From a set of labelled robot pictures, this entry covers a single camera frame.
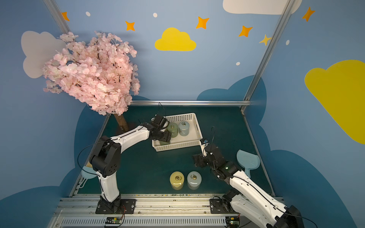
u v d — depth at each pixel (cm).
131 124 104
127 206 74
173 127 98
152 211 74
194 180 76
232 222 73
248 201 59
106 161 50
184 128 99
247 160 93
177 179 75
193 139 105
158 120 76
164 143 94
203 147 71
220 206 75
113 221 72
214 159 60
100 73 57
